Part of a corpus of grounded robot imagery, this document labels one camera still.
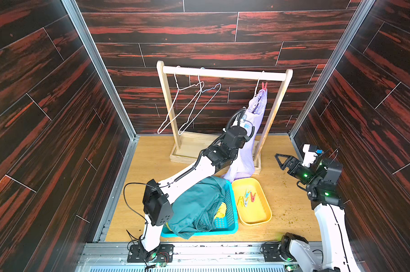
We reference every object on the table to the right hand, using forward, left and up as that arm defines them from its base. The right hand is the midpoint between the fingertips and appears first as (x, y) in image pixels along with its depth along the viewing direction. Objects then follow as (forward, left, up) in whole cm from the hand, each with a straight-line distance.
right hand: (284, 157), depth 74 cm
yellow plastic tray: (-12, +10, -27) cm, 32 cm away
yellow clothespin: (-10, +16, -26) cm, 32 cm away
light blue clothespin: (-6, +13, -26) cm, 29 cm away
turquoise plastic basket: (-22, +24, -26) cm, 42 cm away
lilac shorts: (+7, +14, -15) cm, 21 cm away
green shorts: (-21, +39, -11) cm, 46 cm away
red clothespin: (-8, +10, -26) cm, 29 cm away
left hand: (+10, +21, +8) cm, 25 cm away
